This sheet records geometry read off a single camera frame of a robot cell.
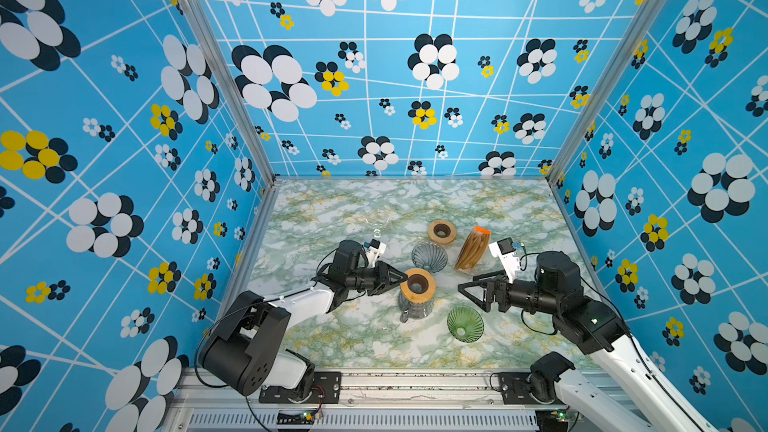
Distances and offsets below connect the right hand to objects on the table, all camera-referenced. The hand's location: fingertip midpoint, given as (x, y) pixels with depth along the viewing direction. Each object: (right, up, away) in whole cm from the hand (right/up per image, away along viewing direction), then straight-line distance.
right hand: (469, 285), depth 68 cm
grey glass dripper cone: (-6, +2, +26) cm, 26 cm away
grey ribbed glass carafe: (-12, -11, +14) cm, 21 cm away
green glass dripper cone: (+3, -16, +16) cm, 22 cm away
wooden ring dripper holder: (-10, -6, +10) cm, 16 cm away
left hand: (-13, -2, +12) cm, 18 cm away
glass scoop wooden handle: (-22, +10, +23) cm, 34 cm away
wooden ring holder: (-1, +9, +36) cm, 37 cm away
